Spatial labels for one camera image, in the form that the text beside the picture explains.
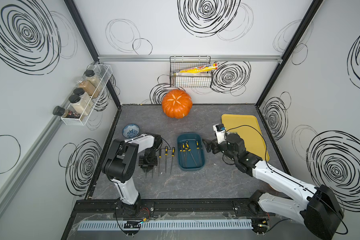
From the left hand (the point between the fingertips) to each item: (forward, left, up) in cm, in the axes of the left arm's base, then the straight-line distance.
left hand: (147, 170), depth 87 cm
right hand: (+11, -35, +21) cm, 42 cm away
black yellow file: (+10, -10, +1) cm, 15 cm away
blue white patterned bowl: (+26, +16, +3) cm, 31 cm away
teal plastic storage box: (+4, -25, +1) cm, 25 cm away
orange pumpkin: (+41, -16, +15) cm, 47 cm away
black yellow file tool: (+10, -14, +1) cm, 17 cm away
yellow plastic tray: (+10, -50, +33) cm, 61 cm away
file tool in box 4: (+14, -30, +3) cm, 34 cm away
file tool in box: (+13, -19, +2) cm, 23 cm away
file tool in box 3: (+13, -25, +3) cm, 28 cm away
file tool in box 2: (+13, -21, +2) cm, 25 cm away
